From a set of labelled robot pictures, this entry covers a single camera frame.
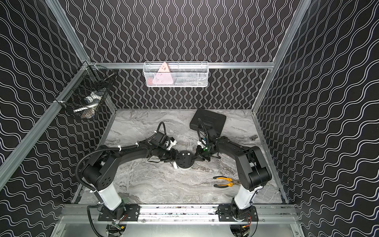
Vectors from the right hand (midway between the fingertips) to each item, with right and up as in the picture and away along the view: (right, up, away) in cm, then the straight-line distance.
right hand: (192, 158), depth 88 cm
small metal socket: (+43, +11, +14) cm, 47 cm away
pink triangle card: (-18, +48, 0) cm, 51 cm away
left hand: (-8, 0, 0) cm, 8 cm away
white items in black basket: (-59, +33, -3) cm, 68 cm away
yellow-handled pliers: (+23, -12, -4) cm, 26 cm away
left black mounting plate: (-33, -24, -15) cm, 43 cm away
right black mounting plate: (+18, -20, -22) cm, 35 cm away
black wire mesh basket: (-67, +39, +4) cm, 77 cm away
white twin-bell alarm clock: (-5, -1, 0) cm, 5 cm away
